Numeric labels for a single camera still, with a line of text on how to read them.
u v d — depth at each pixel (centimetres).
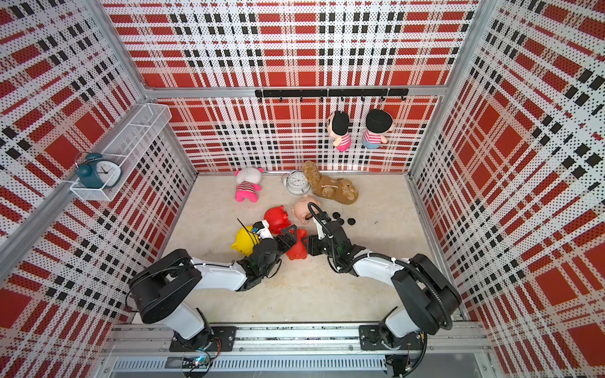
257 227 78
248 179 111
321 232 78
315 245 77
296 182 113
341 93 88
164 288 45
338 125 95
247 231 77
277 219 94
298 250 86
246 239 88
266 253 67
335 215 105
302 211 98
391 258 50
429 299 43
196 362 69
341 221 72
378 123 93
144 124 89
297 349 73
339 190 102
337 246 68
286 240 78
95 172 62
